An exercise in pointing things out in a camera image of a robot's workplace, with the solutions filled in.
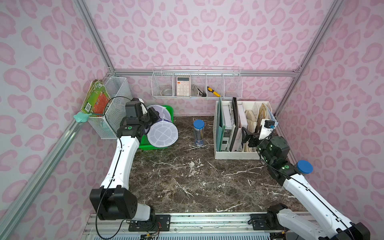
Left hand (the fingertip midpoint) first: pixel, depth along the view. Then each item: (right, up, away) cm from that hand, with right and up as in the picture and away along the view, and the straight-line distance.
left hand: (157, 109), depth 77 cm
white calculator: (+11, +17, +18) cm, 27 cm away
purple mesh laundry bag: (+2, -13, +7) cm, 14 cm away
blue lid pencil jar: (+22, -8, +11) cm, 26 cm away
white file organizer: (+39, -4, +8) cm, 40 cm away
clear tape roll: (+2, +13, +19) cm, 23 cm away
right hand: (+46, -9, -4) cm, 47 cm away
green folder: (+32, -8, -1) cm, 33 cm away
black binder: (+42, +5, +9) cm, 43 cm away
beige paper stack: (+54, -5, +15) cm, 57 cm away
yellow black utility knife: (+31, +14, +21) cm, 40 cm away
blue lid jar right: (+72, -28, -5) cm, 77 cm away
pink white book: (+45, -7, +5) cm, 46 cm away
